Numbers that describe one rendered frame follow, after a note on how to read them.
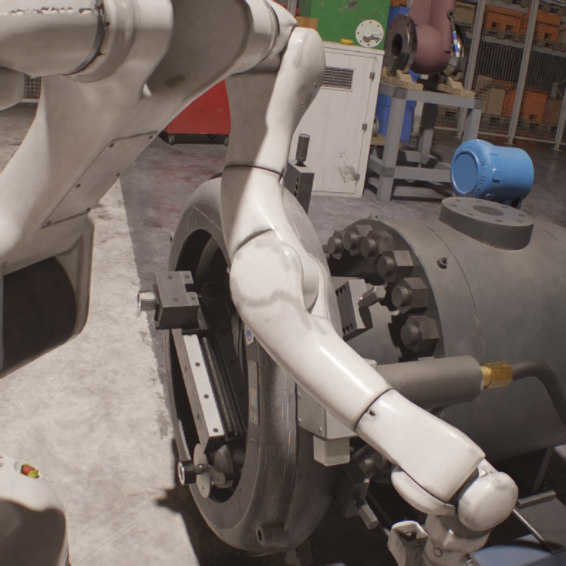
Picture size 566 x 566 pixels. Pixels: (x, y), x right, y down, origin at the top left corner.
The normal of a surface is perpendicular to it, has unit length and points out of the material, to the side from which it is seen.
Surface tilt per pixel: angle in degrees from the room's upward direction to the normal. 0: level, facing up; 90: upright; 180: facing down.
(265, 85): 71
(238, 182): 65
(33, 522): 34
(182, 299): 25
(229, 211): 76
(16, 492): 1
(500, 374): 60
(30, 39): 103
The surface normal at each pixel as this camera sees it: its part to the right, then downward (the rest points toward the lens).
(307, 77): 0.80, 0.35
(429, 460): -0.42, -0.23
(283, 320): -0.29, 0.01
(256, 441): -0.92, 0.04
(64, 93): -0.62, 0.29
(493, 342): 0.39, -0.11
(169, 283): 0.27, -0.68
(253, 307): -0.48, 0.09
